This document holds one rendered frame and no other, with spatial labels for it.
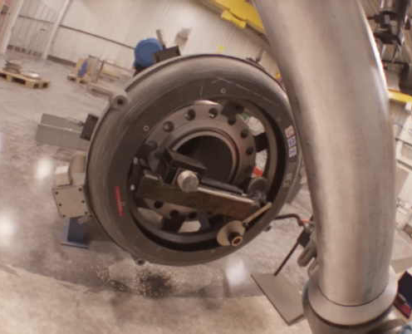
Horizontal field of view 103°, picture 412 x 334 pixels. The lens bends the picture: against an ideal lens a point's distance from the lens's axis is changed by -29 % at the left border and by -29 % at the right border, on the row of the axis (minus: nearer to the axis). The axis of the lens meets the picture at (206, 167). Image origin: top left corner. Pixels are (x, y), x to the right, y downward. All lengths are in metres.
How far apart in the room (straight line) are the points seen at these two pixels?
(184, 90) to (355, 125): 0.43
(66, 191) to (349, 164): 0.62
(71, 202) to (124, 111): 0.30
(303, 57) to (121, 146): 0.46
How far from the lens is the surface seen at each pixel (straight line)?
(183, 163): 0.53
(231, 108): 0.76
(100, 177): 0.59
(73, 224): 1.12
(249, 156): 0.87
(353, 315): 0.35
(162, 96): 0.54
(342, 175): 0.22
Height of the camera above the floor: 0.81
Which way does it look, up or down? 15 degrees down
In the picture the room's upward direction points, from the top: 24 degrees clockwise
